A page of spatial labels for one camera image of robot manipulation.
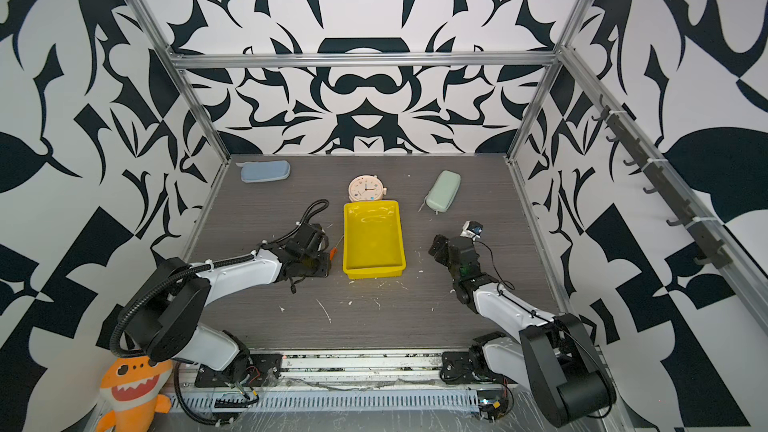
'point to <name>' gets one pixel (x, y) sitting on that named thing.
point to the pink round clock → (366, 187)
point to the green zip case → (443, 191)
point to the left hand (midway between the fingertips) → (329, 260)
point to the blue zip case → (268, 170)
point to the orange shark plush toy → (130, 389)
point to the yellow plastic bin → (373, 240)
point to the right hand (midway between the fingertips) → (447, 239)
